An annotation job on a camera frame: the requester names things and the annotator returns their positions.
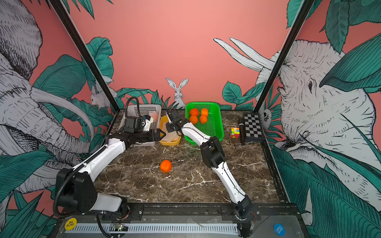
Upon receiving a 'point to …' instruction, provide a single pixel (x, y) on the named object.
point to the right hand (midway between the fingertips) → (169, 123)
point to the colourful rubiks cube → (234, 133)
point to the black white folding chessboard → (252, 128)
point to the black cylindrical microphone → (241, 122)
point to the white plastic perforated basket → (143, 144)
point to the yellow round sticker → (70, 224)
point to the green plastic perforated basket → (214, 126)
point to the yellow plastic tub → (162, 120)
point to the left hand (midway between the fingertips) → (161, 132)
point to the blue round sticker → (280, 229)
